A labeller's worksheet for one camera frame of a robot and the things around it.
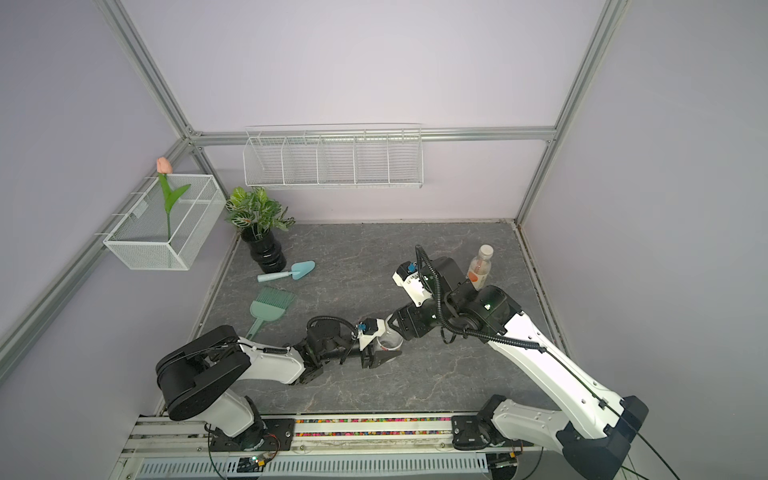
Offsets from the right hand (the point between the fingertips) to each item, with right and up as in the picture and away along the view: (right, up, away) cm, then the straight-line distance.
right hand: (401, 314), depth 69 cm
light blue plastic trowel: (-37, +7, +37) cm, 52 cm away
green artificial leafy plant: (-45, +28, +23) cm, 57 cm away
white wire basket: (-60, +17, -1) cm, 62 cm away
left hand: (-1, -9, +9) cm, 12 cm away
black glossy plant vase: (-45, +15, +31) cm, 56 cm away
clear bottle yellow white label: (-3, -8, +6) cm, 11 cm away
